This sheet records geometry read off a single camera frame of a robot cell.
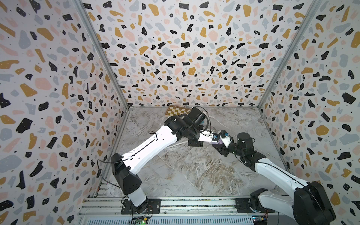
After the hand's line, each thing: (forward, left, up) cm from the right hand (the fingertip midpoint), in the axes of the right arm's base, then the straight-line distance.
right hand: (217, 141), depth 83 cm
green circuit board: (-38, +40, -15) cm, 57 cm away
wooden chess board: (+36, +30, -12) cm, 49 cm away
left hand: (-4, +8, +11) cm, 14 cm away
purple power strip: (-3, -1, +4) cm, 5 cm away
